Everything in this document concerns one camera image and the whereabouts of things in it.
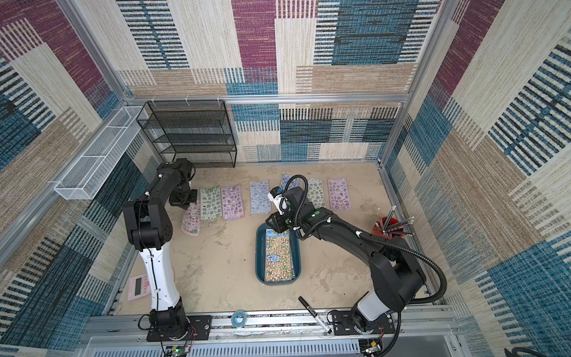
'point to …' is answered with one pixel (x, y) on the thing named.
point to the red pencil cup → (392, 228)
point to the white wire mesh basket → (84, 180)
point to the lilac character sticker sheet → (339, 195)
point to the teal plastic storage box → (260, 256)
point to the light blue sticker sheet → (259, 201)
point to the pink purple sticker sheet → (232, 202)
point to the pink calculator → (137, 287)
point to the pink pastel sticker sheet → (191, 221)
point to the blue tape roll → (239, 318)
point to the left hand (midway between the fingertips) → (188, 206)
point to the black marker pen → (318, 318)
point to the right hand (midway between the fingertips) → (274, 222)
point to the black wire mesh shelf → (197, 131)
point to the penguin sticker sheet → (285, 178)
